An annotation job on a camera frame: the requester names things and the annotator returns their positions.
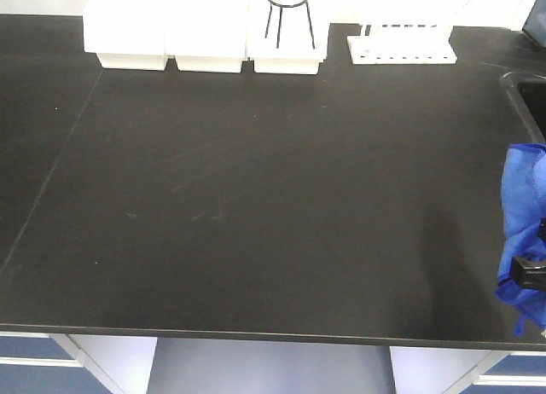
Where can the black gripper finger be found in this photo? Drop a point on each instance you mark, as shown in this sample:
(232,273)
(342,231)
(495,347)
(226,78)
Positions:
(531,274)

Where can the blue cloth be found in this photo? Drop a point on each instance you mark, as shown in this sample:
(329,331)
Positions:
(522,189)

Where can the black bench sink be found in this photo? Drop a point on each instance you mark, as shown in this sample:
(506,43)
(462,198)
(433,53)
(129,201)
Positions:
(531,100)

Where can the white test tube rack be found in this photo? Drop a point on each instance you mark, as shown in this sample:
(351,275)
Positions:
(401,53)

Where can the dark blue panel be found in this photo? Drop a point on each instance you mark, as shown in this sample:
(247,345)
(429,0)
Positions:
(536,14)

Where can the white plastic container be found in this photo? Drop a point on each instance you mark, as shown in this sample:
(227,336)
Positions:
(123,27)
(207,31)
(290,59)

